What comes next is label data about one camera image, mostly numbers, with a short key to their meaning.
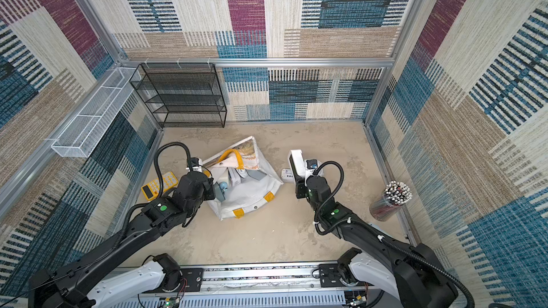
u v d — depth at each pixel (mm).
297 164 834
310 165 714
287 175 966
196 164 684
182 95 1087
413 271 407
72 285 397
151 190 942
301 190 739
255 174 888
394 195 742
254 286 729
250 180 956
